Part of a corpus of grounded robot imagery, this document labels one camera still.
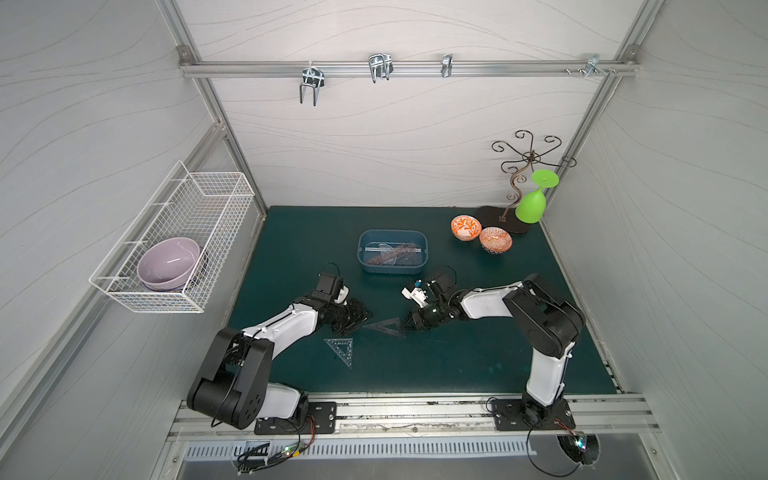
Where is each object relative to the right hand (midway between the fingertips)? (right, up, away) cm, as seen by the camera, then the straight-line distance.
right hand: (401, 327), depth 90 cm
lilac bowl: (-50, +22, -29) cm, 62 cm away
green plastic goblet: (+40, +37, +1) cm, 55 cm away
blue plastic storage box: (-1, +27, +20) cm, 34 cm away
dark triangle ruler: (+4, +20, +15) cm, 25 cm away
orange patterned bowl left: (+25, +31, +22) cm, 46 cm away
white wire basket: (-52, +36, -11) cm, 64 cm away
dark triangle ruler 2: (-3, +1, -1) cm, 3 cm away
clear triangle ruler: (-17, -5, -4) cm, 18 cm away
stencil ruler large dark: (-8, +19, +15) cm, 26 cm away
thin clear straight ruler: (-2, +23, +18) cm, 29 cm away
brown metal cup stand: (+41, +35, +25) cm, 60 cm away
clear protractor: (-4, +21, +16) cm, 27 cm away
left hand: (-10, +3, -3) cm, 10 cm away
